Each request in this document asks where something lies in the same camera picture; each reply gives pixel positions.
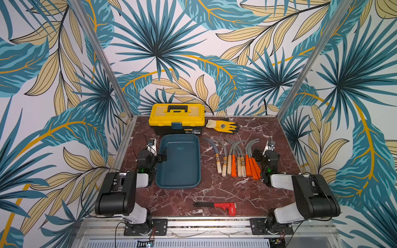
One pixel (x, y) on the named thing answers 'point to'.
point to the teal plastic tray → (181, 170)
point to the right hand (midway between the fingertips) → (266, 149)
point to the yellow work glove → (221, 125)
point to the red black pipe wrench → (231, 207)
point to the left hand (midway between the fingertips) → (158, 148)
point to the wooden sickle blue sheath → (216, 154)
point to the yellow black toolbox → (177, 118)
